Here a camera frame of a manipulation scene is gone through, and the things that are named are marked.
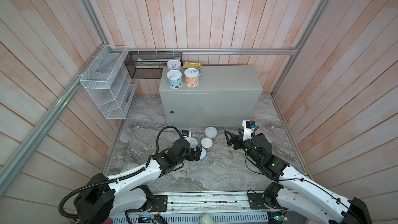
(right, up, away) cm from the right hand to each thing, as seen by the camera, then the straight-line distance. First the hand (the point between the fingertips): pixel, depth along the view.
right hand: (231, 130), depth 77 cm
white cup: (-13, -35, -13) cm, 40 cm away
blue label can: (-14, -14, +8) cm, 21 cm away
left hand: (-19, -12, +5) cm, 23 cm away
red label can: (-19, -9, +11) cm, 24 cm away
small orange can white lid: (-12, -9, +11) cm, 18 cm away
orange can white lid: (-9, -3, +14) cm, 17 cm away
